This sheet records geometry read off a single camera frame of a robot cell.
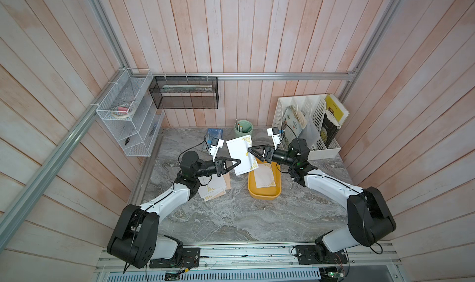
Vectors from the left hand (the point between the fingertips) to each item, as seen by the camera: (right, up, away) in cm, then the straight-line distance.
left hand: (239, 165), depth 72 cm
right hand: (+4, +6, +4) cm, 8 cm away
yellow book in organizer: (+52, +25, +20) cm, 61 cm away
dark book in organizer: (+49, +17, +24) cm, 57 cm away
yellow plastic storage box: (+15, -16, +19) cm, 29 cm away
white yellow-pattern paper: (-14, -13, +21) cm, 28 cm away
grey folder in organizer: (+38, +15, +23) cm, 47 cm away
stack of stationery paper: (+14, -9, +27) cm, 32 cm away
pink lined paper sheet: (-6, -9, +23) cm, 26 cm away
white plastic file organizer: (+45, +31, +33) cm, 64 cm away
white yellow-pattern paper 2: (0, +6, 0) cm, 6 cm away
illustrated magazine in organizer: (+30, +20, +24) cm, 43 cm away
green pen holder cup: (+3, +18, +36) cm, 40 cm away
